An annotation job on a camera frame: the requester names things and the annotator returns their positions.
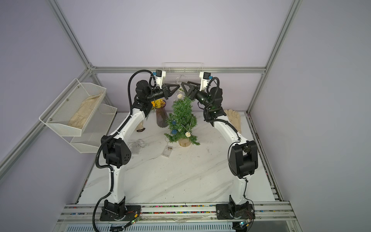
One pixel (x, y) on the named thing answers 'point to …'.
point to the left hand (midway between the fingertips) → (178, 87)
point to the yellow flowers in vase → (162, 117)
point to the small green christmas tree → (182, 123)
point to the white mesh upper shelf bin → (71, 110)
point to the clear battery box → (167, 151)
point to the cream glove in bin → (79, 119)
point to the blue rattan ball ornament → (174, 131)
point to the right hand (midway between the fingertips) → (184, 85)
